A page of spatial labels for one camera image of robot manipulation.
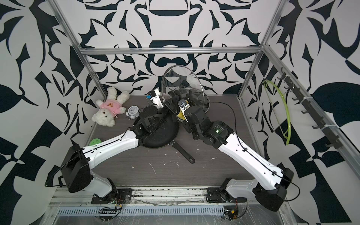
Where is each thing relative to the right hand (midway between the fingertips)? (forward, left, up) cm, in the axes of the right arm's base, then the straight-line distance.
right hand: (189, 112), depth 70 cm
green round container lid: (-2, +59, -26) cm, 64 cm away
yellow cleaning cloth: (-3, +4, +1) cm, 5 cm away
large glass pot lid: (+38, +3, -11) cm, 40 cm away
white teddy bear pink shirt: (+15, +55, -22) cm, 62 cm away
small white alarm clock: (+22, +40, -27) cm, 53 cm away
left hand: (+7, +6, +6) cm, 11 cm away
